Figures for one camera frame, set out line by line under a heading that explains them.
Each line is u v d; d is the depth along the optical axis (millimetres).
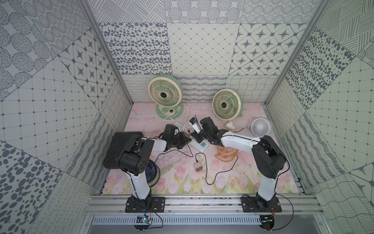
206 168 866
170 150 935
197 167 856
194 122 800
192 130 903
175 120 1086
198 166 859
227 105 1012
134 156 503
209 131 716
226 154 838
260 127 958
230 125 1037
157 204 736
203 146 929
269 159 487
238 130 1041
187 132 946
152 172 820
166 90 933
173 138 832
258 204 660
